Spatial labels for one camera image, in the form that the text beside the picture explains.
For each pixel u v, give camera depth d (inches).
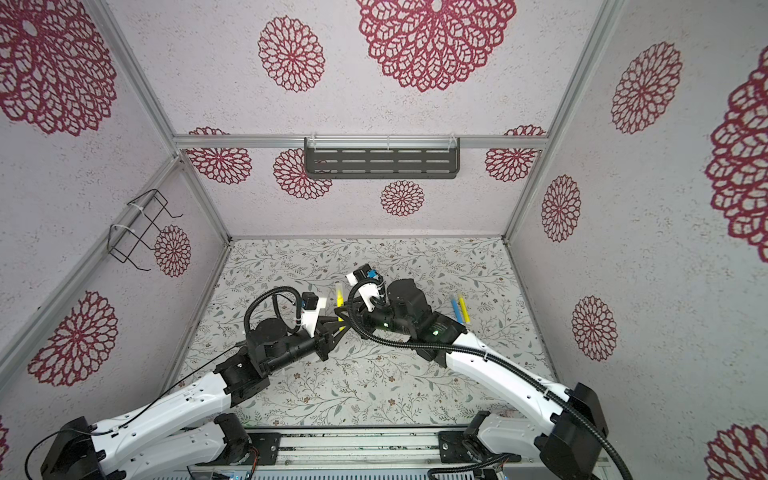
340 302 26.0
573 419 15.1
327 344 24.7
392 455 28.8
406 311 20.9
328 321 26.9
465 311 39.1
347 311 25.8
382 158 38.1
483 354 18.5
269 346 21.3
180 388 19.9
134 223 30.1
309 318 24.2
